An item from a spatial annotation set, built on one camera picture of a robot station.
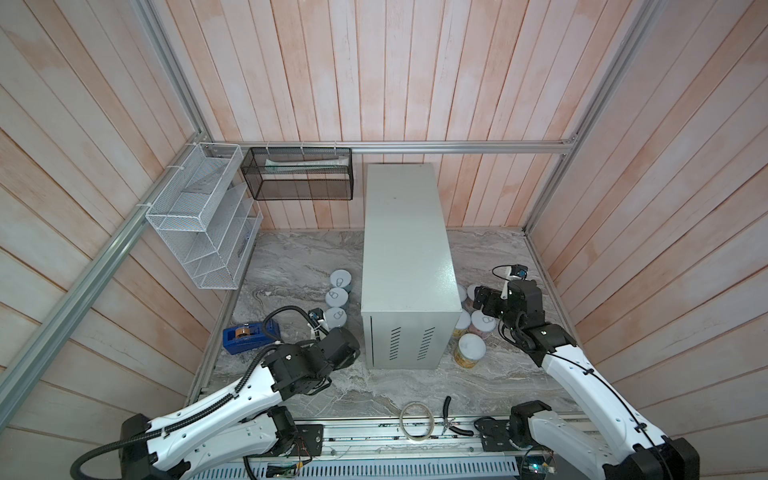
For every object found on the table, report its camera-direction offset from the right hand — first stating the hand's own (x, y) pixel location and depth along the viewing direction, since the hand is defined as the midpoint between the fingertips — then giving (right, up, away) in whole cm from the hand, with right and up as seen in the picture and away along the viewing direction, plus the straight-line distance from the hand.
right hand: (490, 290), depth 83 cm
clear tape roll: (-26, -33, -6) cm, 43 cm away
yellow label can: (-6, -11, +6) cm, 14 cm away
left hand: (-42, -16, -7) cm, 45 cm away
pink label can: (-1, -11, +5) cm, 12 cm away
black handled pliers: (-13, -34, -6) cm, 37 cm away
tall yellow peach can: (-6, -16, -1) cm, 17 cm away
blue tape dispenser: (-69, -13, +3) cm, 70 cm away
